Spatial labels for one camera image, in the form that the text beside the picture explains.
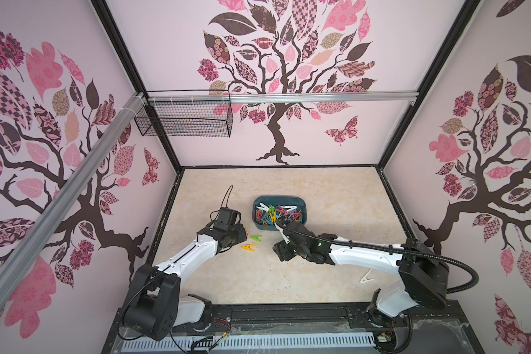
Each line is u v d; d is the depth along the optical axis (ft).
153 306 1.35
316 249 2.00
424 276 1.41
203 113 3.11
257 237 3.03
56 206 1.72
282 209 3.31
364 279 2.66
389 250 1.55
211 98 3.00
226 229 2.21
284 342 2.29
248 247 2.95
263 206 3.31
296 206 3.35
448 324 2.38
